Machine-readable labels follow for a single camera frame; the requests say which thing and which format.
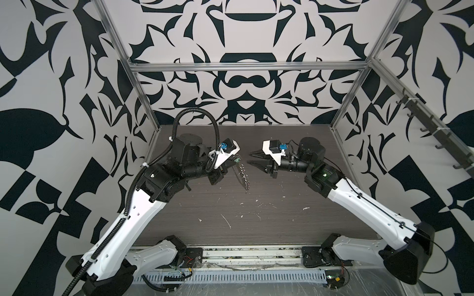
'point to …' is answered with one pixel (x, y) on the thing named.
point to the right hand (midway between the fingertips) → (251, 156)
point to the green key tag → (237, 160)
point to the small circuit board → (335, 278)
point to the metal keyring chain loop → (243, 174)
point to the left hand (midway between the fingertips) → (233, 155)
